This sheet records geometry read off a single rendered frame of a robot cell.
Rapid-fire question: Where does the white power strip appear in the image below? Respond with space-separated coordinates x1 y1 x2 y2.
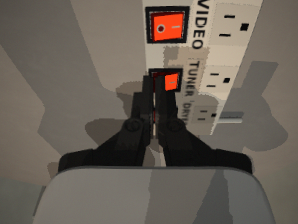
142 0 263 135

